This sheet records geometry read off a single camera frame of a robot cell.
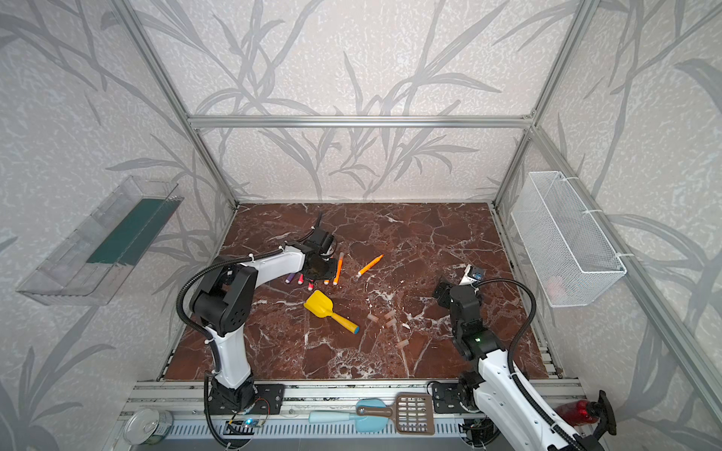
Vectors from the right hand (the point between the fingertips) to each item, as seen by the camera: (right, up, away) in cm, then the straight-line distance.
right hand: (454, 273), depth 84 cm
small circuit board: (-57, -38, -12) cm, 70 cm away
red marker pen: (-46, -6, +10) cm, 48 cm away
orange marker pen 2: (-36, 0, +10) cm, 38 cm away
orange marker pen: (-41, -5, +10) cm, 42 cm away
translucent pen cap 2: (-19, -14, +5) cm, 24 cm away
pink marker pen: (-50, -4, +12) cm, 52 cm away
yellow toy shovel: (-41, -12, +6) cm, 44 cm away
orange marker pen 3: (-27, 0, +17) cm, 32 cm away
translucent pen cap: (-25, -15, +5) cm, 30 cm away
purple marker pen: (-43, +2, -20) cm, 48 cm away
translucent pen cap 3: (-15, -21, 0) cm, 26 cm away
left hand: (-38, 0, +15) cm, 41 cm away
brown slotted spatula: (-14, -35, -12) cm, 39 cm away
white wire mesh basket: (+19, +7, -24) cm, 31 cm away
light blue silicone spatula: (-25, -36, -13) cm, 46 cm away
